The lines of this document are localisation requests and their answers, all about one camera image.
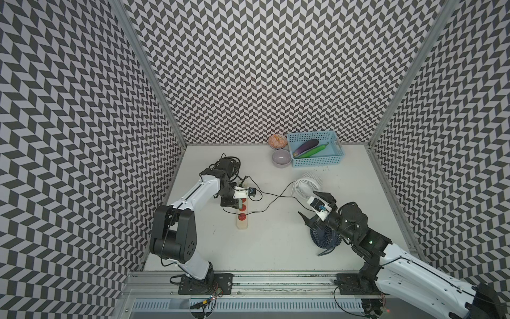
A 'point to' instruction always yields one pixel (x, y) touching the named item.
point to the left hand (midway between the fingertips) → (232, 198)
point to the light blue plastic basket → (317, 149)
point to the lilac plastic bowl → (281, 158)
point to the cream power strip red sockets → (242, 215)
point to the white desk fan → (305, 186)
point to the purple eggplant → (306, 145)
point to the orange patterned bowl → (277, 141)
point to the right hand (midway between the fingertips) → (308, 203)
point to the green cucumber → (308, 154)
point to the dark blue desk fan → (325, 237)
